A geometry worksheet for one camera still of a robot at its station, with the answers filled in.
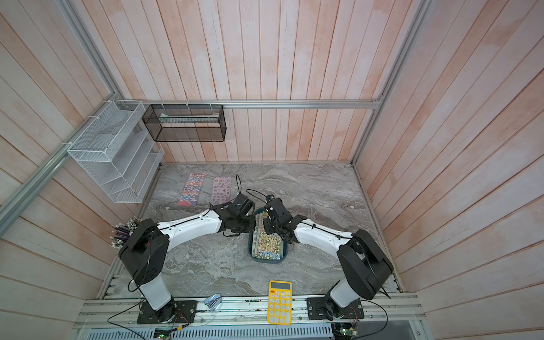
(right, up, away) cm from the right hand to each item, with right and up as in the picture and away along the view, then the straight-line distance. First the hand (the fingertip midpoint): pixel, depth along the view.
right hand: (269, 219), depth 91 cm
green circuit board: (+26, -34, -20) cm, 48 cm away
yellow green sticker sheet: (-2, -10, -5) cm, 12 cm away
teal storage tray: (-7, -15, -5) cm, 18 cm away
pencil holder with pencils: (-55, -3, -13) cm, 57 cm away
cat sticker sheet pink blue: (-40, +12, +18) cm, 46 cm away
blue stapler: (-20, -27, -16) cm, 37 cm away
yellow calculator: (+4, -27, -16) cm, 32 cm away
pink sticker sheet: (-25, +12, +18) cm, 33 cm away
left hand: (-7, -4, -1) cm, 8 cm away
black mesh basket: (-42, +46, +14) cm, 64 cm away
